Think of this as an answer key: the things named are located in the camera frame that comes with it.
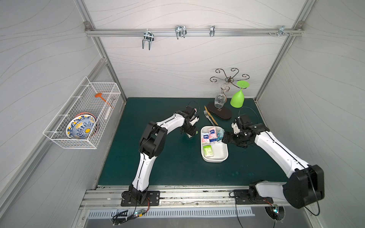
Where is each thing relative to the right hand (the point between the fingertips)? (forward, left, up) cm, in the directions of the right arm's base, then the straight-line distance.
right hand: (229, 140), depth 83 cm
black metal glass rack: (+30, -4, -10) cm, 32 cm away
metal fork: (+28, +10, -12) cm, 32 cm away
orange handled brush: (+14, +76, +22) cm, 80 cm away
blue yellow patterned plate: (-9, +72, +24) cm, 77 cm away
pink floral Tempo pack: (+5, +14, -5) cm, 15 cm away
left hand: (+12, +23, -9) cm, 27 cm away
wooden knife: (+34, +11, -12) cm, 37 cm away
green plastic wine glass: (+24, -6, +11) cm, 27 cm away
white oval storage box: (-2, +8, -10) cm, 13 cm away
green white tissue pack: (-3, +12, -9) cm, 15 cm away
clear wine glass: (+25, +4, +10) cm, 27 cm away
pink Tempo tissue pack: (+6, +9, -3) cm, 11 cm away
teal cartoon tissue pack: (+7, +4, -4) cm, 9 cm away
